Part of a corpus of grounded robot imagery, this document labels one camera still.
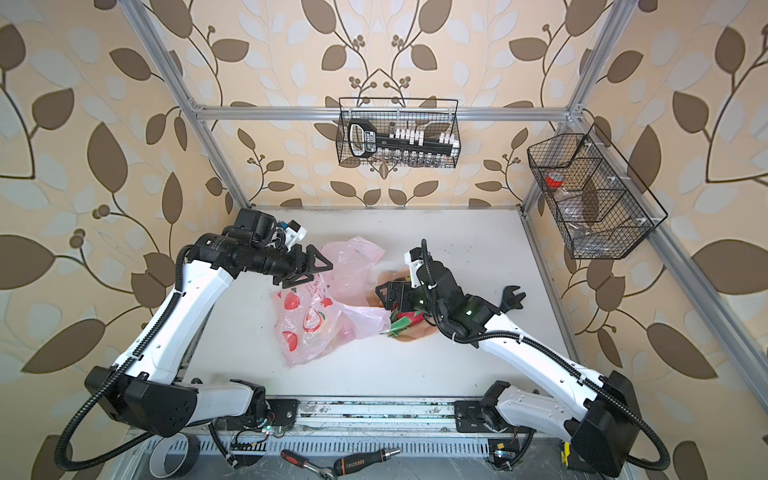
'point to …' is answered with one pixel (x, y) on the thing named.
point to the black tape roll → (174, 456)
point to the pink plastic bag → (318, 318)
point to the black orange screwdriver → (350, 462)
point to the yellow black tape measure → (565, 454)
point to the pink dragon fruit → (402, 320)
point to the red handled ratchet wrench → (305, 464)
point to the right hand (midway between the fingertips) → (391, 291)
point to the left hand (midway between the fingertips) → (325, 270)
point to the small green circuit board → (504, 454)
